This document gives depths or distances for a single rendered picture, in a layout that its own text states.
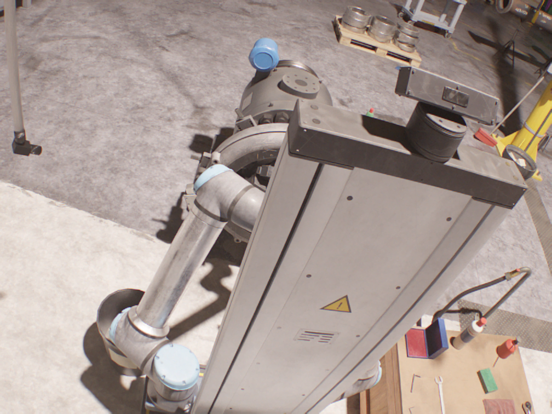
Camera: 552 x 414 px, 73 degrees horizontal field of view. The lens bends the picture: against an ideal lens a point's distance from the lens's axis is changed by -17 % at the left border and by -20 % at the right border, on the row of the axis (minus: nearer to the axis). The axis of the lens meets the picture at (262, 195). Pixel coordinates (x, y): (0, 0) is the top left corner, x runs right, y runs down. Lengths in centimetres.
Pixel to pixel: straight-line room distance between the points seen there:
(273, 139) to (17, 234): 161
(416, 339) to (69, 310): 173
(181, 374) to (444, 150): 111
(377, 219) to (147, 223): 222
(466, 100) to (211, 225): 90
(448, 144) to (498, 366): 192
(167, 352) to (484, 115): 118
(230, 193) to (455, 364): 142
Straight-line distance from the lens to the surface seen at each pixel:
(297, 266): 65
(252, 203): 121
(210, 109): 372
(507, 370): 240
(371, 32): 620
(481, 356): 232
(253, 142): 195
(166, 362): 142
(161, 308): 140
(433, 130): 51
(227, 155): 200
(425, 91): 51
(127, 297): 203
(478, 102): 54
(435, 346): 213
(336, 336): 85
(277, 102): 233
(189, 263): 132
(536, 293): 382
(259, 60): 252
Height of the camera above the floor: 204
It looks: 42 degrees down
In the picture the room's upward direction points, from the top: 19 degrees clockwise
